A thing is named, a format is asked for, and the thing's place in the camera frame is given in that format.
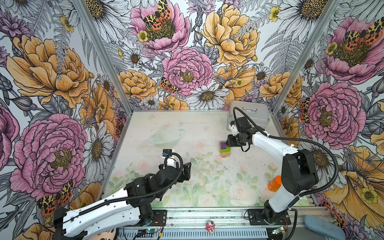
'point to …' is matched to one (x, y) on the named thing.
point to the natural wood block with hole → (225, 154)
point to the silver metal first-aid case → (259, 111)
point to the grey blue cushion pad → (329, 229)
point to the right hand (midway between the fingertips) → (230, 146)
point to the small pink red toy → (210, 226)
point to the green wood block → (227, 150)
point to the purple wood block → (223, 145)
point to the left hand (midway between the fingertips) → (181, 168)
